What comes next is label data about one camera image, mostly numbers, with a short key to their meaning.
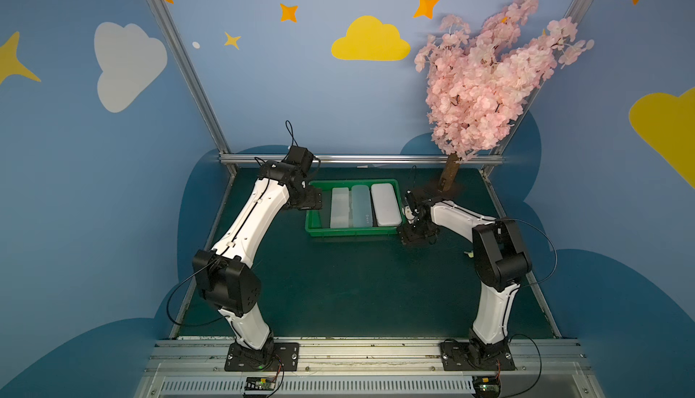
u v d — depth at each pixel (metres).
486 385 0.73
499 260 0.52
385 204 1.05
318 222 1.04
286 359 0.75
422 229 0.87
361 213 1.03
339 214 1.01
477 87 0.68
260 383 0.72
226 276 0.43
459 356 0.74
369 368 0.74
